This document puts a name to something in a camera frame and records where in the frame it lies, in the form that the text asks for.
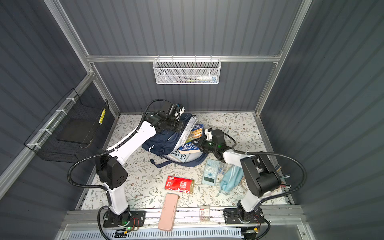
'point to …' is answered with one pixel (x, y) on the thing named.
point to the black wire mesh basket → (67, 134)
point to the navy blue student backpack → (161, 143)
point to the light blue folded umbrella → (232, 175)
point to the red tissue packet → (179, 184)
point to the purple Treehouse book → (184, 157)
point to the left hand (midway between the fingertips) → (183, 125)
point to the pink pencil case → (167, 218)
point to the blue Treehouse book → (195, 133)
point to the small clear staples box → (204, 214)
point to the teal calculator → (210, 172)
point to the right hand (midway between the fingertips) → (193, 143)
